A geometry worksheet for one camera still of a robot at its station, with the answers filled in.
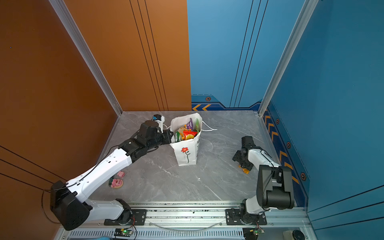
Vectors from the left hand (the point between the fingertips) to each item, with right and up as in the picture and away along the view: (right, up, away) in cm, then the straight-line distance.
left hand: (174, 131), depth 77 cm
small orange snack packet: (+41, -24, +10) cm, 49 cm away
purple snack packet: (+8, +3, +9) cm, 12 cm away
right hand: (+38, -19, +15) cm, 45 cm away
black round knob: (+53, -42, -17) cm, 70 cm away
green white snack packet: (+1, -2, 0) cm, 2 cm away
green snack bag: (+12, +3, +8) cm, 15 cm away
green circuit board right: (+37, -48, -7) cm, 61 cm away
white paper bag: (+6, -10, +1) cm, 12 cm away
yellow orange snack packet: (+3, 0, +5) cm, 6 cm away
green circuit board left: (-24, -48, -6) cm, 54 cm away
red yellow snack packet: (+8, -2, +2) cm, 8 cm away
